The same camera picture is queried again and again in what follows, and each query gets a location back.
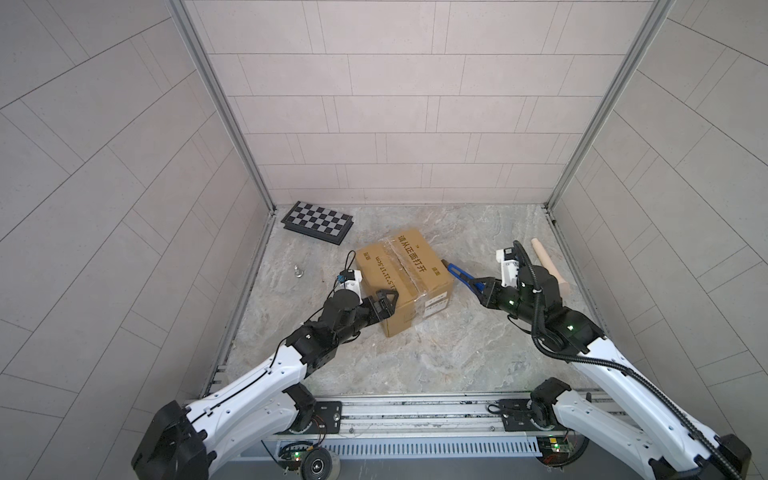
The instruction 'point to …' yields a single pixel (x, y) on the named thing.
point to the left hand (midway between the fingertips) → (397, 298)
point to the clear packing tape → (410, 274)
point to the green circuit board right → (554, 447)
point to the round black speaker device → (320, 464)
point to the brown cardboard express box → (380, 272)
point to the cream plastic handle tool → (548, 264)
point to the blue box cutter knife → (461, 274)
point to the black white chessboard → (317, 222)
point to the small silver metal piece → (298, 274)
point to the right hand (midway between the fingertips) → (467, 285)
